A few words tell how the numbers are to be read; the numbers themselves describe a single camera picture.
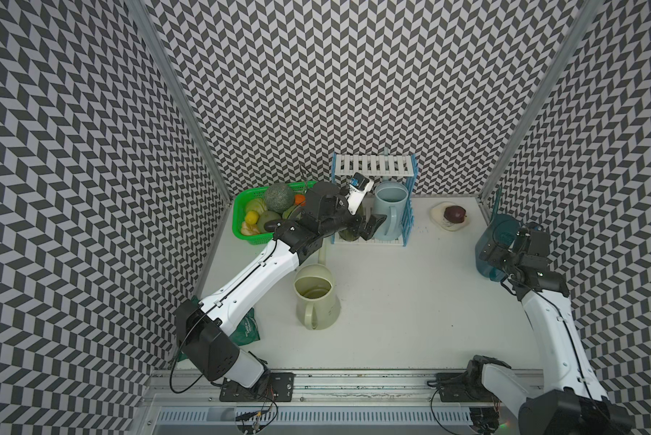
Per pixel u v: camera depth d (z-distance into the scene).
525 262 0.56
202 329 0.40
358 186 0.59
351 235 0.64
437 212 1.09
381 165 1.94
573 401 0.38
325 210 0.55
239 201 1.08
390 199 0.91
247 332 0.79
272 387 0.72
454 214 1.06
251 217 1.01
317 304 0.71
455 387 0.73
